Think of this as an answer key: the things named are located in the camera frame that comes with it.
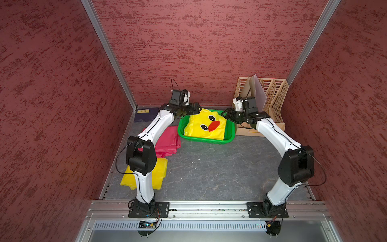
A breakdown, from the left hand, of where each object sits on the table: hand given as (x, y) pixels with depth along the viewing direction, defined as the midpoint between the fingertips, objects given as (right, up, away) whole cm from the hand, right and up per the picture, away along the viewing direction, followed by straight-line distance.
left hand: (194, 111), depth 89 cm
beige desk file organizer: (+54, +15, +9) cm, 57 cm away
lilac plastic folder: (+38, +13, +1) cm, 40 cm away
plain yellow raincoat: (-21, -37, -2) cm, 43 cm away
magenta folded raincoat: (-17, -20, +5) cm, 26 cm away
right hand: (+18, -3, -2) cm, 18 cm away
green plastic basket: (+24, -13, +14) cm, 31 cm away
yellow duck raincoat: (+9, -8, +12) cm, 17 cm away
